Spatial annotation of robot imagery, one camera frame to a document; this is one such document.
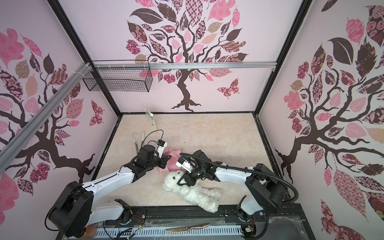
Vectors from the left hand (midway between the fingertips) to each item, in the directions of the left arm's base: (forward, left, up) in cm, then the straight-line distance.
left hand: (170, 158), depth 86 cm
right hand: (-13, -6, +1) cm, 15 cm away
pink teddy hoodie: (-2, 0, -6) cm, 6 cm away
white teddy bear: (-23, -20, +6) cm, 31 cm away
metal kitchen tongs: (+20, +28, -6) cm, 35 cm away
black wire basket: (+46, +35, +26) cm, 63 cm away
